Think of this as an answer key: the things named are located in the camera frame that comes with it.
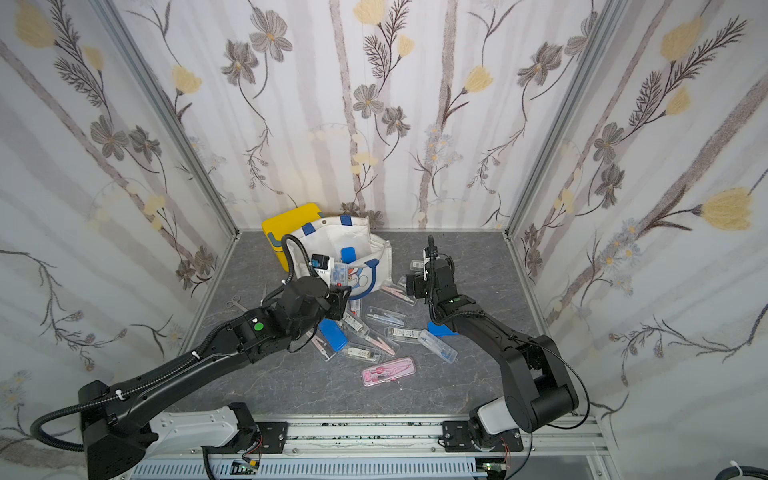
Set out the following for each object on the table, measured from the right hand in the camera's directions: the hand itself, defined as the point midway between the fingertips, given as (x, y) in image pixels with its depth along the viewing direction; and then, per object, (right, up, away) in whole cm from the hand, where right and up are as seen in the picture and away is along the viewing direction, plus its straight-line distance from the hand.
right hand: (428, 269), depth 88 cm
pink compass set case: (-12, -29, -4) cm, 32 cm away
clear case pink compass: (-33, -23, +2) cm, 40 cm away
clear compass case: (-1, +1, +20) cm, 20 cm away
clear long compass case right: (+3, -23, 0) cm, 23 cm away
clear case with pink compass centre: (-14, -23, +2) cm, 27 cm away
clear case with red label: (-24, -1, -18) cm, 30 cm away
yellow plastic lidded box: (-50, +14, +14) cm, 54 cm away
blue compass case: (-26, +5, +14) cm, 30 cm away
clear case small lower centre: (-20, -25, -1) cm, 32 cm away
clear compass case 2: (-13, -16, +7) cm, 21 cm away
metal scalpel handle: (-55, -9, +13) cm, 57 cm away
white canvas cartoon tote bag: (-26, +10, +12) cm, 30 cm away
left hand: (-22, -5, -16) cm, 27 cm away
